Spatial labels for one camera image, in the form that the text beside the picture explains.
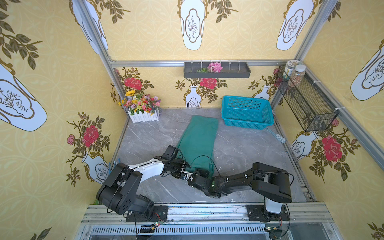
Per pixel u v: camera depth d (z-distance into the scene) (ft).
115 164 3.04
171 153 2.40
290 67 2.79
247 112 3.90
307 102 2.79
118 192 1.42
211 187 2.08
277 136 3.39
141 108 3.32
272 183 1.55
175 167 2.48
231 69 3.03
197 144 3.28
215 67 2.89
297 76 2.62
